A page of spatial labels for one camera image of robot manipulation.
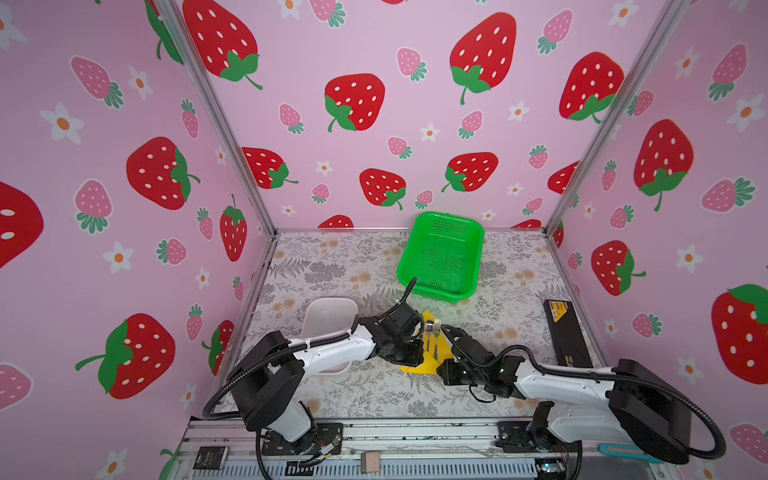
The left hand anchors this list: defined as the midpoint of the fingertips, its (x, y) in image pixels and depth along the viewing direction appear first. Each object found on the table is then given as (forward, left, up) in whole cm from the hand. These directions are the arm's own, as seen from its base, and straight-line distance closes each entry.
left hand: (425, 361), depth 81 cm
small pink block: (-23, +14, -3) cm, 27 cm away
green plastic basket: (+45, -10, -5) cm, 46 cm away
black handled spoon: (+12, -2, -5) cm, 14 cm away
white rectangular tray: (+17, +31, -5) cm, 36 cm away
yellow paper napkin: (0, -1, -3) cm, 4 cm away
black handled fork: (+12, -5, -5) cm, 14 cm away
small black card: (-22, +53, -4) cm, 57 cm away
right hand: (-1, -3, -4) cm, 5 cm away
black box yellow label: (+12, -46, -6) cm, 48 cm away
